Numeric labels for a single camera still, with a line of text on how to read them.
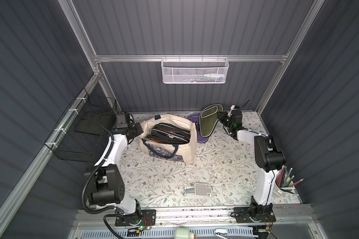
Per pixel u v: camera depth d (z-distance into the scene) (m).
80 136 0.72
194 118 1.12
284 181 0.76
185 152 0.78
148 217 0.73
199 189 0.79
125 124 0.67
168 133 0.88
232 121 0.82
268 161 0.55
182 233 0.63
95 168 0.43
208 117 1.03
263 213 0.69
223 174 0.89
